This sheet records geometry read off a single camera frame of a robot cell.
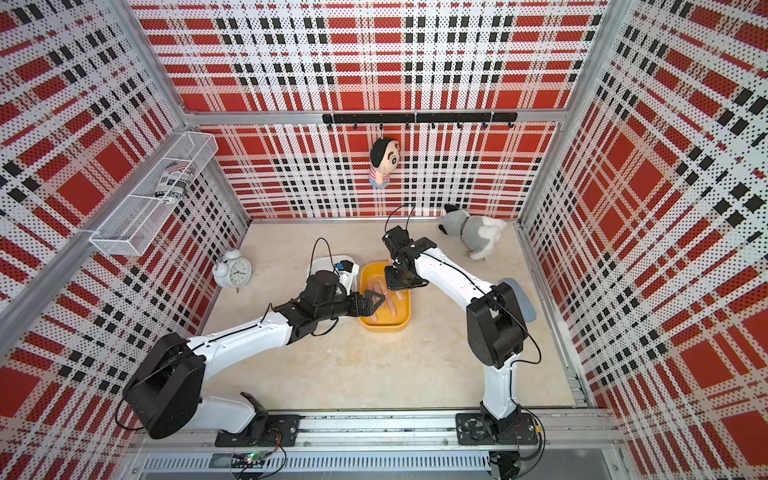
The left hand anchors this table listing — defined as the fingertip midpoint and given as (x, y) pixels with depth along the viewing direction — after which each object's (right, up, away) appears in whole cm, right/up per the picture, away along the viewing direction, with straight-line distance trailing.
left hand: (377, 297), depth 84 cm
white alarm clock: (-48, +7, +11) cm, 50 cm away
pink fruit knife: (-2, +2, +17) cm, 18 cm away
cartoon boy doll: (+2, +42, +7) cm, 42 cm away
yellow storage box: (+2, -9, +7) cm, 12 cm away
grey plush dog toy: (+34, +19, +20) cm, 44 cm away
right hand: (+7, +3, +5) cm, 9 cm away
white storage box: (-20, +9, +20) cm, 30 cm away
